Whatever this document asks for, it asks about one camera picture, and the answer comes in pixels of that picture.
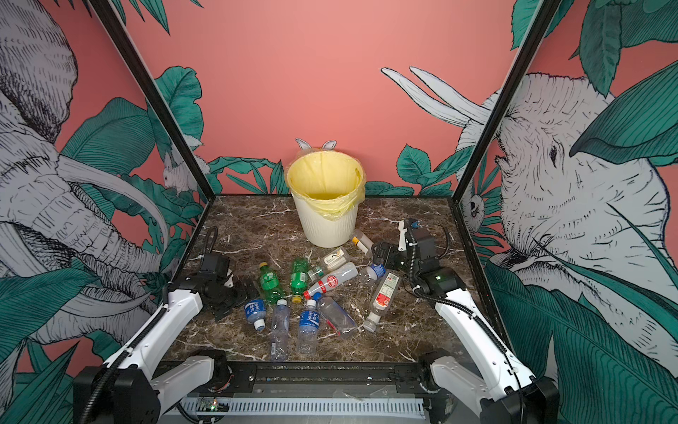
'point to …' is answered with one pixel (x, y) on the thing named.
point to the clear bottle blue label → (256, 311)
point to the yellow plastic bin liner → (332, 184)
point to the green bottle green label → (299, 283)
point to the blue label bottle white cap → (308, 329)
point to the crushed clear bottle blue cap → (335, 315)
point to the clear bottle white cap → (280, 331)
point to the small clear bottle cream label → (335, 259)
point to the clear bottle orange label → (362, 241)
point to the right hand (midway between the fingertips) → (381, 245)
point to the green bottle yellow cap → (269, 282)
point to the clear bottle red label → (343, 273)
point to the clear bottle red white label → (385, 296)
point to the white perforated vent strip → (387, 406)
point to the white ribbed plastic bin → (320, 232)
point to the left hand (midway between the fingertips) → (248, 295)
